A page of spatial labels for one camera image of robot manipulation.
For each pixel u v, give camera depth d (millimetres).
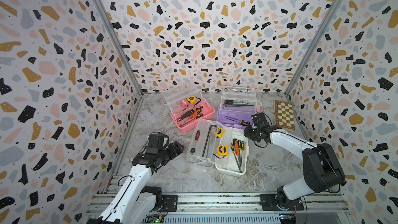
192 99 1059
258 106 1101
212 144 812
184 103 1034
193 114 1063
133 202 458
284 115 1063
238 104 1059
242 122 1036
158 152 627
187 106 1032
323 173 448
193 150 795
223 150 816
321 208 739
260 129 712
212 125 900
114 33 870
